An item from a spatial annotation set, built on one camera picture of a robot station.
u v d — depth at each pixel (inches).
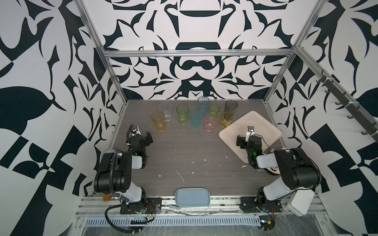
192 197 29.4
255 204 29.2
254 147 29.1
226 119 41.5
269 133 40.7
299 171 18.0
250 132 32.1
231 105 39.2
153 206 28.9
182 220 28.0
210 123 41.3
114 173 17.9
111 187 16.7
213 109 42.1
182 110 38.3
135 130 31.2
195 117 40.9
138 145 28.1
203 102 42.2
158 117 36.4
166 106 41.0
